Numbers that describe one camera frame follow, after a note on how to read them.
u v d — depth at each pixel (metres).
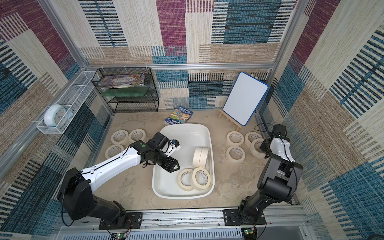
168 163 0.71
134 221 0.73
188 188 0.80
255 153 0.87
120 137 1.05
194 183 0.78
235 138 1.04
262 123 1.16
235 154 0.96
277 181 0.47
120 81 0.85
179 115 1.15
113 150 0.97
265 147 0.81
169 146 0.69
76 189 0.41
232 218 0.73
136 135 1.06
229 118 1.05
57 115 0.65
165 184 0.83
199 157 0.83
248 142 0.98
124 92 0.95
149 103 1.19
